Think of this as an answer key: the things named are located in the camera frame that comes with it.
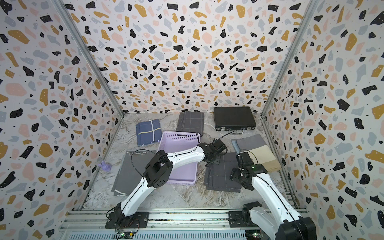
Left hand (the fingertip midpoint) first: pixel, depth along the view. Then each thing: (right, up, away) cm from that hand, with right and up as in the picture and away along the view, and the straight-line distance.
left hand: (218, 158), depth 95 cm
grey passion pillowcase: (-37, +3, -38) cm, 53 cm away
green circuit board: (-47, -31, -24) cm, 61 cm away
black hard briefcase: (+17, +26, +30) cm, 43 cm away
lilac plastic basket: (-30, +10, +9) cm, 33 cm away
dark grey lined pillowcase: (-19, +24, +22) cm, 37 cm away
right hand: (+9, -9, -12) cm, 17 cm away
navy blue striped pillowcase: (-50, +16, +15) cm, 55 cm away
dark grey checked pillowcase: (-2, -9, -7) cm, 12 cm away
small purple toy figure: (-67, -4, -7) cm, 67 cm away
